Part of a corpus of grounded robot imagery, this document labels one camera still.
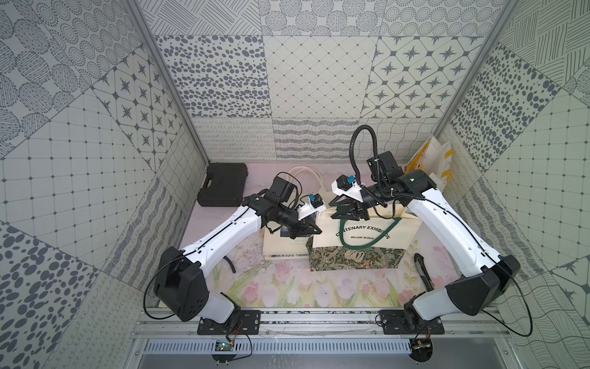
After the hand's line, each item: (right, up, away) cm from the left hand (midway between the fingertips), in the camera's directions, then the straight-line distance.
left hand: (324, 233), depth 71 cm
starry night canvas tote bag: (-17, -9, +16) cm, 25 cm away
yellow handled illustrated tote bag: (+56, +27, +35) cm, 71 cm away
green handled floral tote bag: (+12, -5, +5) cm, 14 cm away
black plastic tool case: (-44, +15, +35) cm, 58 cm away
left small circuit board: (-33, -36, 0) cm, 49 cm away
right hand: (+3, +7, -3) cm, 9 cm away
